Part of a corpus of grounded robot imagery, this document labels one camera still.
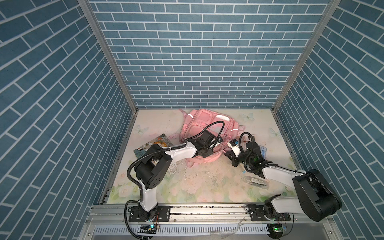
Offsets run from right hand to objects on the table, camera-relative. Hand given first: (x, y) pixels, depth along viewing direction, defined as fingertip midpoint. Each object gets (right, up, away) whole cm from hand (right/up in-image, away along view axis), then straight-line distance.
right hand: (225, 151), depth 88 cm
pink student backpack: (-3, +16, -8) cm, 18 cm away
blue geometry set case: (+27, -2, +8) cm, 28 cm away
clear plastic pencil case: (+17, -16, -6) cm, 24 cm away
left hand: (-10, +2, +6) cm, 11 cm away
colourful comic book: (-41, +5, +14) cm, 44 cm away
